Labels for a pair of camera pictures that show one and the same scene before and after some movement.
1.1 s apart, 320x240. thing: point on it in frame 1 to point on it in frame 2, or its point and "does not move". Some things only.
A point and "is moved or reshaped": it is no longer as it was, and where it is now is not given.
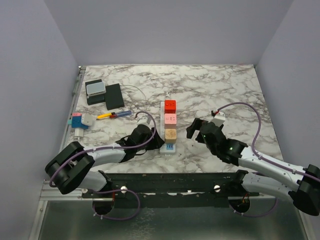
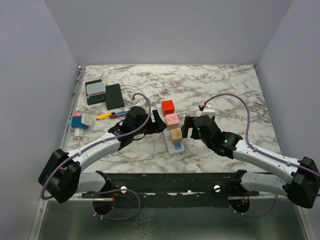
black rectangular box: (113, 98) does not move
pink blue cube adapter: (80, 120) does not move
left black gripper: (156, 142) to (156, 127)
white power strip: (167, 148) is moved or reshaped
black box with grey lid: (95, 91) does not move
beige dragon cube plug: (170, 136) to (176, 136)
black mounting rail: (170, 190) does not move
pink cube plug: (170, 121) does not move
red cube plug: (170, 107) is moved or reshaped
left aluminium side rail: (80, 74) does not move
